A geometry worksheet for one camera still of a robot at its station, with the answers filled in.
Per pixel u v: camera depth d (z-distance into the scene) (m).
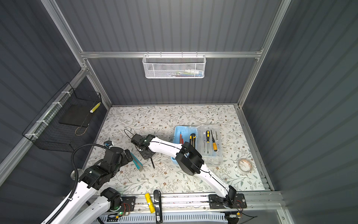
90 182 0.49
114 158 0.57
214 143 0.84
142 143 0.69
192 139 0.89
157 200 0.69
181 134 1.02
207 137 0.87
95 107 0.82
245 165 0.87
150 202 0.73
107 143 0.66
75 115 0.80
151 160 0.89
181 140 0.99
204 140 0.87
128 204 0.72
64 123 0.72
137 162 0.88
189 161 0.57
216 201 0.72
